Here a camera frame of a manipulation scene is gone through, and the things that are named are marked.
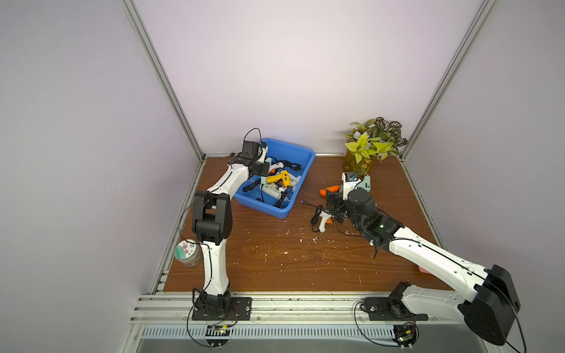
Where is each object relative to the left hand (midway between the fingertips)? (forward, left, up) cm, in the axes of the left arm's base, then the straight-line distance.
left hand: (266, 164), depth 100 cm
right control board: (-62, -50, -14) cm, 81 cm away
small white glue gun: (-21, -26, -11) cm, 35 cm away
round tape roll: (-40, +25, -5) cm, 48 cm away
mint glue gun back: (-2, -49, -11) cm, 50 cm away
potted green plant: (+10, -50, +8) cm, 51 cm away
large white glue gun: (-8, -3, -8) cm, 12 cm away
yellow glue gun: (-2, -9, -6) cm, 10 cm away
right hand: (-21, -30, +12) cm, 38 cm away
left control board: (-64, +13, -17) cm, 67 cm away
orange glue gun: (-6, -28, -14) cm, 31 cm away
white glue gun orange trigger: (+6, -2, -8) cm, 10 cm away
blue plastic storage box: (+9, -10, -10) cm, 17 cm away
